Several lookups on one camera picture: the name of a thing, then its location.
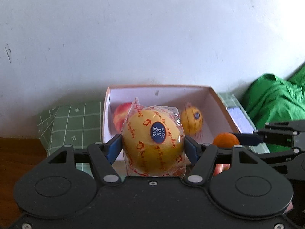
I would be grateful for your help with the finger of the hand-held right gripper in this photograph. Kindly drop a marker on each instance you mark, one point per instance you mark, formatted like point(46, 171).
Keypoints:
point(247, 138)
point(281, 156)

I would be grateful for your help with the green checked tablecloth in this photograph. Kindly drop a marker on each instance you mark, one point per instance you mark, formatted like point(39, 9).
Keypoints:
point(69, 124)

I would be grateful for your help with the large red apple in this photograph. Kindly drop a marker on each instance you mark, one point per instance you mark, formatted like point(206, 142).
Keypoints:
point(120, 119)

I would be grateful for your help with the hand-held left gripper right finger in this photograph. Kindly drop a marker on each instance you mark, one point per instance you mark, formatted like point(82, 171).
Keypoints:
point(191, 150)

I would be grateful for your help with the smartphone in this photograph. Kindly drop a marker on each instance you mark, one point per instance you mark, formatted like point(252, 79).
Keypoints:
point(239, 120)

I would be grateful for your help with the green cloth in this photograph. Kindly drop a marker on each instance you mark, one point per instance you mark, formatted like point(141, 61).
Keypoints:
point(274, 97)

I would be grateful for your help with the brown cardboard box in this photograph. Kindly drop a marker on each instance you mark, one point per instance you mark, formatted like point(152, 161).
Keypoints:
point(166, 97)

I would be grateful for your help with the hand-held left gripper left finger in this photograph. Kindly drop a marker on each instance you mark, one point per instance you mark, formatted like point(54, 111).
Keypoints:
point(114, 148)

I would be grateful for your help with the small orange tangerine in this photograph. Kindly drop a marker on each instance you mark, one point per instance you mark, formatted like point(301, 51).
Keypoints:
point(225, 140)

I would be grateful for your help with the plastic-wrapped yellow lemon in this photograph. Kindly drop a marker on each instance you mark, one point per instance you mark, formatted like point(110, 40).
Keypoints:
point(152, 143)
point(191, 121)

